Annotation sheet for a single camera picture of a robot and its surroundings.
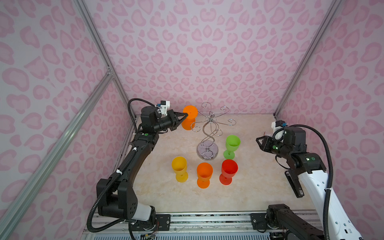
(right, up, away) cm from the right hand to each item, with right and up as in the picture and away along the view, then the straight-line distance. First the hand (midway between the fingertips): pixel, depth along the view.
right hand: (259, 138), depth 71 cm
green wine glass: (-9, -4, +18) cm, 20 cm away
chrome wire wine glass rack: (-23, -9, +27) cm, 36 cm away
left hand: (-34, +12, 0) cm, 36 cm away
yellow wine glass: (-39, -15, +10) cm, 43 cm away
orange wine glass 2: (-34, +8, +10) cm, 36 cm away
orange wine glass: (-26, -19, +9) cm, 33 cm away
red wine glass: (-13, -16, +6) cm, 21 cm away
